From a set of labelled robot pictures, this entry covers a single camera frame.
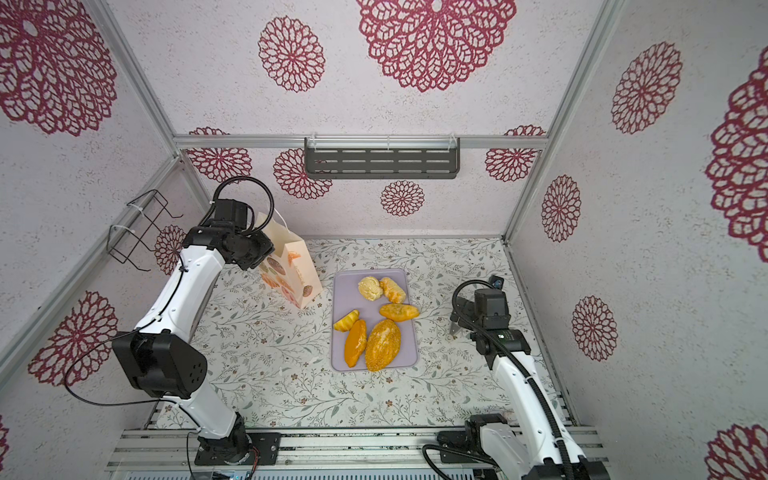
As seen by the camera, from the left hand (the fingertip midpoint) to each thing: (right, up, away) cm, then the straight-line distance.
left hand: (270, 254), depth 85 cm
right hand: (+57, -14, -4) cm, 59 cm away
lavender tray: (+19, -14, +18) cm, 30 cm away
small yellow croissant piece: (+21, -20, +6) cm, 29 cm away
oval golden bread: (+37, -18, +10) cm, 42 cm away
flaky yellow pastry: (+35, -12, +13) cm, 39 cm away
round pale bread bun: (+28, -11, +13) cm, 32 cm away
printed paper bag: (+5, -5, +2) cm, 7 cm away
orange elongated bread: (+24, -26, +3) cm, 35 cm away
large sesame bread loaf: (+32, -26, +1) cm, 41 cm away
